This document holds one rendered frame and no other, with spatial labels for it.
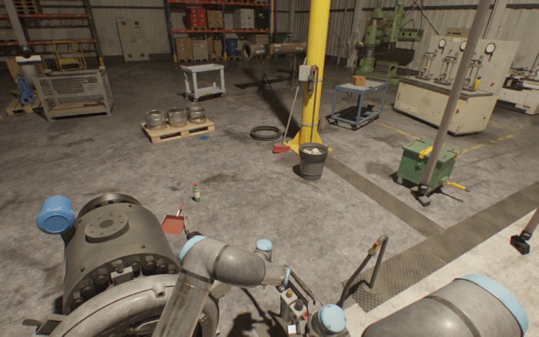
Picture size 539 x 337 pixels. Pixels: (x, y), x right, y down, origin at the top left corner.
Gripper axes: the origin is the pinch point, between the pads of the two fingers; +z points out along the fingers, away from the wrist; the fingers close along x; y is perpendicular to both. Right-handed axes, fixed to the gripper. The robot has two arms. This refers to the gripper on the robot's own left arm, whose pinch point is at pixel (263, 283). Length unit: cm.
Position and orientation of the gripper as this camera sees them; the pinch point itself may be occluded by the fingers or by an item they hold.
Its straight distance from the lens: 177.7
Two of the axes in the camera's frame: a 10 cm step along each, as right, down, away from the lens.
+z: -0.2, 8.8, 4.8
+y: 10.0, -0.3, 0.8
